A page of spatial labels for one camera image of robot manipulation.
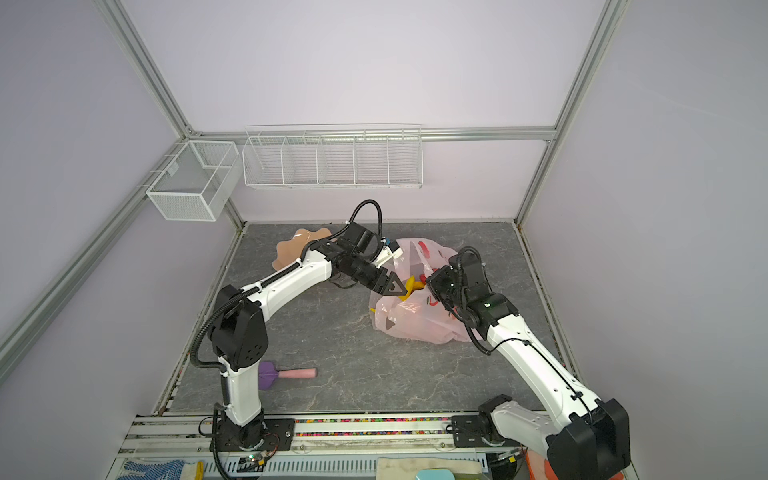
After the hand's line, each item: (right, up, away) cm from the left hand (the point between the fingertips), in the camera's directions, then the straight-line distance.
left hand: (399, 293), depth 81 cm
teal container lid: (+8, -41, -12) cm, 43 cm away
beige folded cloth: (+2, -39, -12) cm, 41 cm away
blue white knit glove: (-56, -40, -11) cm, 70 cm away
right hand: (+7, +5, -2) cm, 9 cm away
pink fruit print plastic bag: (+5, -5, -7) cm, 10 cm away
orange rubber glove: (+33, -39, -12) cm, 52 cm away
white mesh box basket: (-66, +35, +15) cm, 76 cm away
